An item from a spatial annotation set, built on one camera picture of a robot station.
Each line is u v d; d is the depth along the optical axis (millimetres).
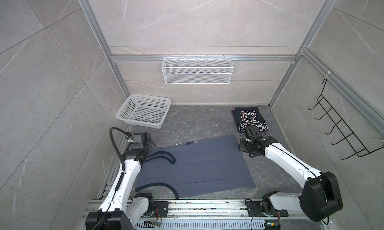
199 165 880
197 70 1004
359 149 592
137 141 612
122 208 408
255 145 604
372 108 545
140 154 558
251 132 671
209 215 730
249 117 1068
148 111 1074
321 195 413
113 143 548
